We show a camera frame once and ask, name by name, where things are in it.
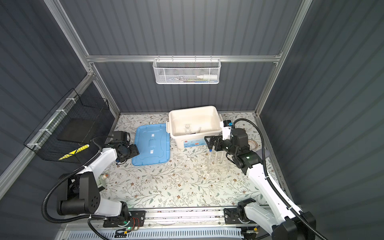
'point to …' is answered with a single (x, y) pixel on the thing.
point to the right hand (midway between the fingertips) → (213, 138)
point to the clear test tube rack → (217, 161)
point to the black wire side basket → (43, 141)
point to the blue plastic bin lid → (153, 143)
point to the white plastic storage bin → (208, 117)
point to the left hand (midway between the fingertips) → (132, 153)
